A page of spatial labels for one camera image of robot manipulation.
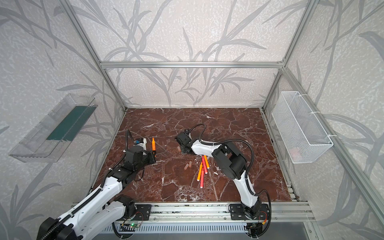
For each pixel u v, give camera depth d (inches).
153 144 33.3
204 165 35.0
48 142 24.9
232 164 20.6
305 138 23.7
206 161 35.8
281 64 36.9
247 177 22.0
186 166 35.0
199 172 34.1
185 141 30.2
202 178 33.0
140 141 28.9
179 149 37.9
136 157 24.9
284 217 28.5
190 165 35.0
